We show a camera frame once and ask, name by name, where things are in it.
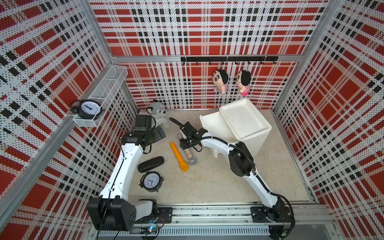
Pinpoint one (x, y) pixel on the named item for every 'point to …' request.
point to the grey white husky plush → (158, 112)
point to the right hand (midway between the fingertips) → (185, 143)
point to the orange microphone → (184, 166)
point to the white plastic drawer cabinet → (246, 125)
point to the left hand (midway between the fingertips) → (157, 136)
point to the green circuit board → (153, 229)
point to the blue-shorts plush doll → (220, 78)
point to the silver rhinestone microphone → (192, 160)
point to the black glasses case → (150, 163)
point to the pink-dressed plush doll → (243, 80)
